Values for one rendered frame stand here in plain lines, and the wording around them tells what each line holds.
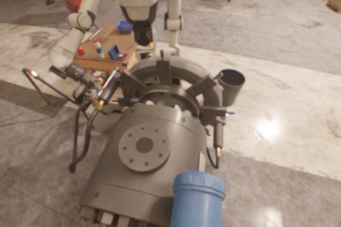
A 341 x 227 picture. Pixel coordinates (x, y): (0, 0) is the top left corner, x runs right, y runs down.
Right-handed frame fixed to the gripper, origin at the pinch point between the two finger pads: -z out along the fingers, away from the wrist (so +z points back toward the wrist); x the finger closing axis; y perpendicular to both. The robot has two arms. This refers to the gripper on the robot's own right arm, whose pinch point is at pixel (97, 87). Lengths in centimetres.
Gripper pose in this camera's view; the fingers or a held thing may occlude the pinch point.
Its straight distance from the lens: 104.5
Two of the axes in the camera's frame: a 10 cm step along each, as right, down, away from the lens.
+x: -5.7, 2.2, 8.0
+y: -3.5, 8.1, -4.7
